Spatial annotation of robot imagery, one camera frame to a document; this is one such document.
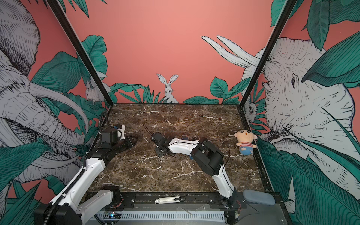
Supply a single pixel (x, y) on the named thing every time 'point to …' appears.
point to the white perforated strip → (190, 215)
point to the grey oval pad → (258, 197)
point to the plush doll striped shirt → (245, 138)
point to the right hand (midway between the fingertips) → (158, 149)
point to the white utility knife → (170, 199)
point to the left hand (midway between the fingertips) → (137, 136)
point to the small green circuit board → (114, 215)
